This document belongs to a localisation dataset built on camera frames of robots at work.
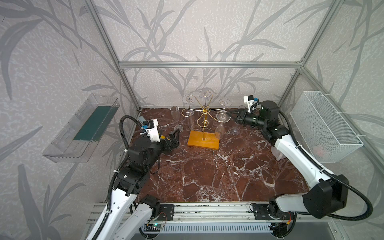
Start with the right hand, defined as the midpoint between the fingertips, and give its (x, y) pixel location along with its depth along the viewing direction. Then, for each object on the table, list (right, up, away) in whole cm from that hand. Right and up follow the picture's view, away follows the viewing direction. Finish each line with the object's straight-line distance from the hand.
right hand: (226, 112), depth 71 cm
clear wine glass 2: (+12, -11, +34) cm, 38 cm away
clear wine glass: (-29, +1, +22) cm, 36 cm away
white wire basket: (+42, -10, -8) cm, 44 cm away
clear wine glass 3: (-2, -2, +1) cm, 3 cm away
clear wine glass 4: (-19, +8, +8) cm, 22 cm away
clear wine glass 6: (0, +6, +8) cm, 10 cm away
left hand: (-25, -9, -6) cm, 27 cm away
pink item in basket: (+46, -19, +2) cm, 50 cm away
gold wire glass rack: (-10, -16, +28) cm, 34 cm away
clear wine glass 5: (-10, +11, +11) cm, 18 cm away
